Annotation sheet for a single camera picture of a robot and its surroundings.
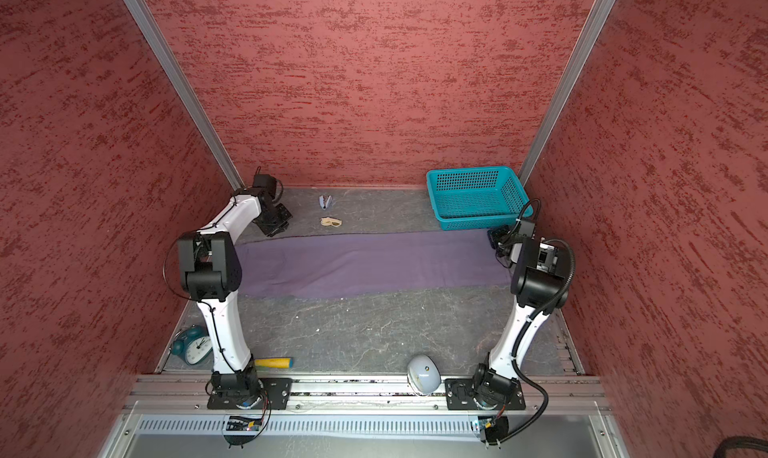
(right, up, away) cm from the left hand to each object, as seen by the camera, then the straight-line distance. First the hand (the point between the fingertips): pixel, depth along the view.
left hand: (288, 228), depth 100 cm
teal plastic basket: (+69, +11, +12) cm, 71 cm away
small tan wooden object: (+13, +2, +9) cm, 16 cm away
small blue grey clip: (+9, +10, +16) cm, 21 cm away
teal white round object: (-16, -30, -24) cm, 41 cm away
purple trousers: (+48, -13, -2) cm, 50 cm away
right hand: (+70, -2, +5) cm, 70 cm away
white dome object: (+44, -34, -30) cm, 63 cm away
